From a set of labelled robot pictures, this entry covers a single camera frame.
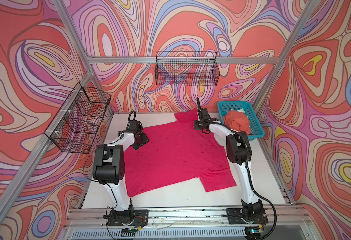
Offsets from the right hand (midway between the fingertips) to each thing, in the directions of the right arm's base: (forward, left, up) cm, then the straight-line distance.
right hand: (199, 125), depth 110 cm
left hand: (-13, +38, +3) cm, 40 cm away
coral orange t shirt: (-2, -26, +6) cm, 27 cm away
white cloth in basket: (+12, -34, +3) cm, 36 cm away
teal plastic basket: (-12, -35, +8) cm, 38 cm away
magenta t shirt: (-18, +19, -4) cm, 26 cm away
